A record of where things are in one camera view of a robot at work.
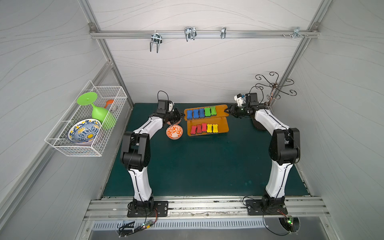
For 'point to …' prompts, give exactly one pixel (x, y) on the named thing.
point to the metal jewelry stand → (275, 88)
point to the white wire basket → (107, 133)
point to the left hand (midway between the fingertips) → (186, 114)
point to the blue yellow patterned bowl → (84, 131)
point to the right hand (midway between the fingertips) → (225, 110)
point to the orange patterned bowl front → (174, 132)
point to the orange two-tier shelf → (207, 120)
